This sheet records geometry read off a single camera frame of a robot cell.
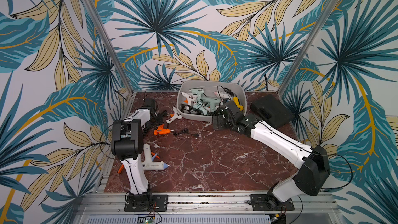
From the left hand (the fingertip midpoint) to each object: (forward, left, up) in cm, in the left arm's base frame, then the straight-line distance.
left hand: (158, 124), depth 100 cm
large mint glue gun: (+17, -34, +3) cm, 39 cm away
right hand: (-7, -37, +17) cm, 41 cm away
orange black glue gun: (-5, -2, 0) cm, 5 cm away
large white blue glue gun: (-26, 0, +2) cm, 26 cm away
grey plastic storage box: (+29, -49, +4) cm, 57 cm away
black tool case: (+10, -73, +4) cm, 74 cm away
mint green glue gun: (+24, -26, +7) cm, 36 cm away
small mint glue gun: (+12, -25, +5) cm, 28 cm away
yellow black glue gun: (+16, -51, +5) cm, 54 cm away
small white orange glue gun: (+18, -20, +5) cm, 27 cm away
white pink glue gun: (+25, -41, +4) cm, 48 cm away
